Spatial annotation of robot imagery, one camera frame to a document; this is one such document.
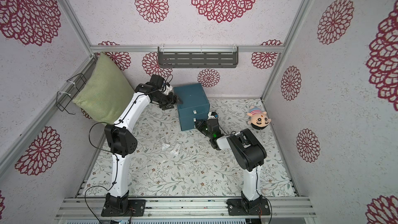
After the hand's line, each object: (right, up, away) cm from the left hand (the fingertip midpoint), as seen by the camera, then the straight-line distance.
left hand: (178, 104), depth 90 cm
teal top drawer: (+6, -3, -1) cm, 7 cm away
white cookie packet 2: (-2, -27, +2) cm, 27 cm away
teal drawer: (+6, -11, +4) cm, 13 cm away
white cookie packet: (-8, -25, +4) cm, 27 cm away
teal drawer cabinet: (+8, +7, +2) cm, 11 cm away
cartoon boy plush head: (+50, -9, +7) cm, 51 cm away
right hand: (+9, -9, +5) cm, 14 cm away
